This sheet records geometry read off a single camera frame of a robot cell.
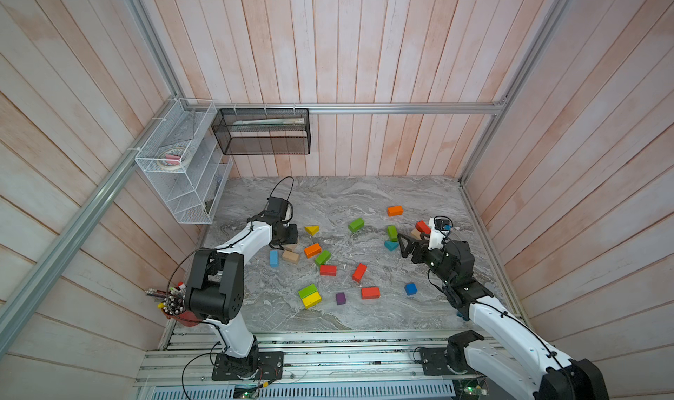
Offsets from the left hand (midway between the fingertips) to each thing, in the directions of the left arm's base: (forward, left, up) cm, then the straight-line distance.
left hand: (291, 238), depth 95 cm
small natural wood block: (-5, 0, -4) cm, 7 cm away
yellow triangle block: (+6, -7, -3) cm, 10 cm away
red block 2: (-18, -28, -6) cm, 34 cm away
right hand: (-5, -40, +12) cm, 42 cm away
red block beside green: (-10, -14, -5) cm, 18 cm away
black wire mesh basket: (+39, +13, +20) cm, 46 cm away
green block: (+9, -25, -4) cm, 27 cm away
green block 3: (-18, -7, -4) cm, 20 cm away
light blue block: (-6, +6, -3) cm, 9 cm away
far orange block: (+18, -42, -6) cm, 46 cm away
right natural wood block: (+4, -48, -3) cm, 48 cm away
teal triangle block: (-2, -37, -1) cm, 37 cm away
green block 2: (-6, -12, -3) cm, 14 cm away
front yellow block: (-22, -9, -3) cm, 23 cm away
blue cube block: (-17, -42, -4) cm, 46 cm away
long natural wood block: (-3, 0, -2) cm, 3 cm away
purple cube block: (-21, -18, -4) cm, 28 cm away
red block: (-11, -25, -5) cm, 28 cm away
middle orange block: (-3, -8, -3) cm, 9 cm away
